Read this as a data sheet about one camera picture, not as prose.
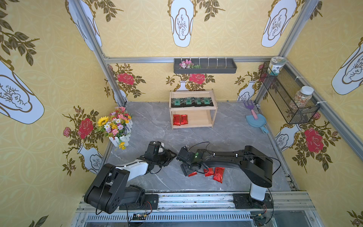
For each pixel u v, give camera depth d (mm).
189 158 653
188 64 878
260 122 1089
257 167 458
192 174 820
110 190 427
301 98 653
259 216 703
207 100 926
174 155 798
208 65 924
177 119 1060
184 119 1039
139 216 731
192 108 895
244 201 734
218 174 814
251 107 1181
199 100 926
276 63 853
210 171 817
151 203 732
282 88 915
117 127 855
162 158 792
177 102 921
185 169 757
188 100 924
